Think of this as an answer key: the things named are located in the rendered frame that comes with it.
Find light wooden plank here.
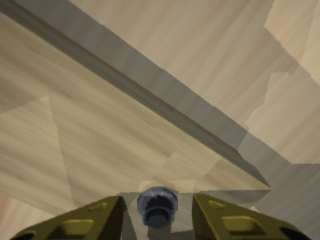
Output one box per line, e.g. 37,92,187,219
8,0,242,158

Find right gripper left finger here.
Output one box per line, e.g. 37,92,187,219
11,196,123,240

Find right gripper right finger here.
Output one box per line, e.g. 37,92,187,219
192,194,303,240

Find dark grey hex nut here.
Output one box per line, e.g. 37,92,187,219
137,187,178,230

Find light wooden slat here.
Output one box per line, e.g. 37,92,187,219
0,0,272,240

